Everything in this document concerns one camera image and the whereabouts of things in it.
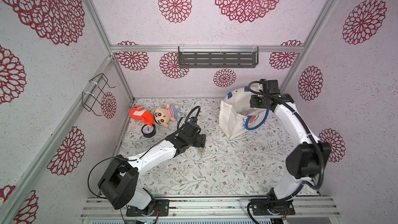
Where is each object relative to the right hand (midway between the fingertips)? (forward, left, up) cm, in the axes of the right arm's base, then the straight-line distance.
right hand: (255, 98), depth 86 cm
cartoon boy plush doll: (-1, +55, -16) cm, 57 cm away
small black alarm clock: (-9, +64, -21) cm, 68 cm away
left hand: (-18, +31, -13) cm, 38 cm away
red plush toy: (+1, +71, -15) cm, 72 cm away
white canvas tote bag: (-9, +11, -3) cm, 15 cm away
